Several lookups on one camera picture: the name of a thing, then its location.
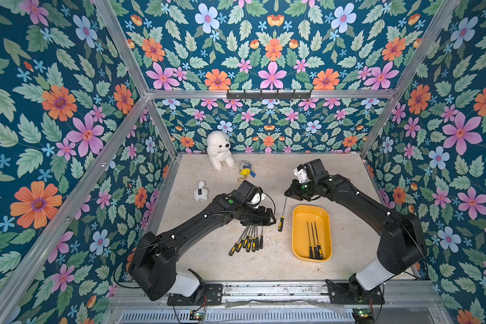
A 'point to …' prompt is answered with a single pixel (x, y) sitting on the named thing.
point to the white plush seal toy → (219, 146)
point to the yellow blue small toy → (245, 171)
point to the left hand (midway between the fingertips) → (272, 221)
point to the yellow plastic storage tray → (300, 249)
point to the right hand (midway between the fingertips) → (284, 192)
